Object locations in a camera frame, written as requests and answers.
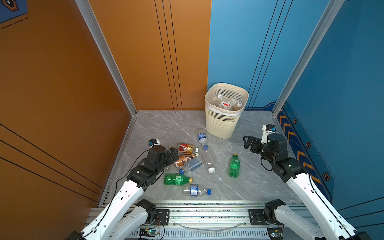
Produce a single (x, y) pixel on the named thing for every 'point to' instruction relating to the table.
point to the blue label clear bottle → (202, 138)
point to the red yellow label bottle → (187, 148)
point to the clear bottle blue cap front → (195, 190)
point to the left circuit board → (145, 232)
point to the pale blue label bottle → (194, 164)
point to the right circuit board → (275, 233)
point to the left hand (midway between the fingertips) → (172, 152)
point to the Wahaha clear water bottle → (216, 100)
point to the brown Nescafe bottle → (183, 159)
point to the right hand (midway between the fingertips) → (249, 139)
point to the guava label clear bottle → (211, 169)
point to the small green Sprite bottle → (234, 166)
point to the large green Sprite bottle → (177, 179)
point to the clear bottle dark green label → (238, 106)
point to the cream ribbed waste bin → (225, 103)
